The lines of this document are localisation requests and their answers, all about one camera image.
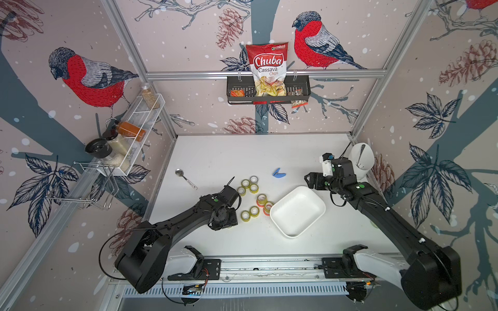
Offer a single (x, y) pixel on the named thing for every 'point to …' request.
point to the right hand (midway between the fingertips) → (312, 175)
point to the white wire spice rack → (126, 149)
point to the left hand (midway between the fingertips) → (235, 219)
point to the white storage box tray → (297, 212)
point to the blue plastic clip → (278, 175)
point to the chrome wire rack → (87, 185)
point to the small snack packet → (297, 103)
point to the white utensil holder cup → (363, 157)
